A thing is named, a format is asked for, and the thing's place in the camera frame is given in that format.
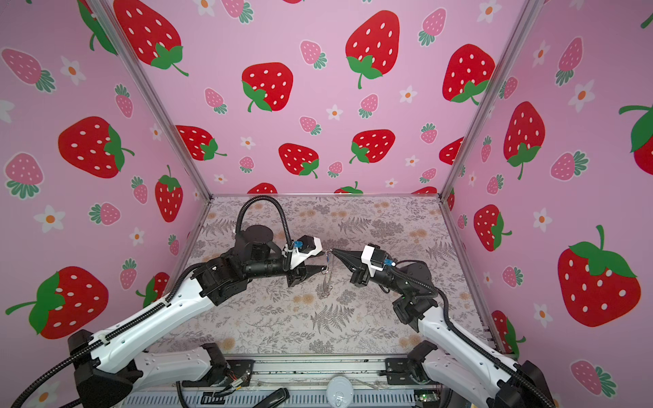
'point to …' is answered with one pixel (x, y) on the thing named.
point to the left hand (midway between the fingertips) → (324, 257)
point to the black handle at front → (275, 399)
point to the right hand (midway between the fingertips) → (334, 250)
